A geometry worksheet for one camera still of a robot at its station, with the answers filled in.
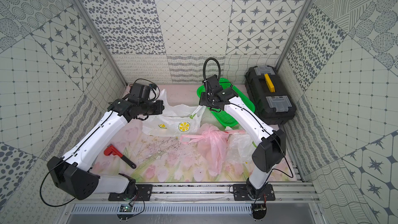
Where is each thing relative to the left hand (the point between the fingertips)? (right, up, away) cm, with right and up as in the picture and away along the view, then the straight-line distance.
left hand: (168, 107), depth 76 cm
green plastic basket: (+30, -7, +27) cm, 41 cm away
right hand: (+19, +2, +6) cm, 20 cm away
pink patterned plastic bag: (+22, -18, -4) cm, 29 cm away
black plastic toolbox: (+58, +2, +11) cm, 59 cm away
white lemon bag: (+2, -7, +4) cm, 9 cm away
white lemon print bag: (+36, -21, -1) cm, 41 cm away
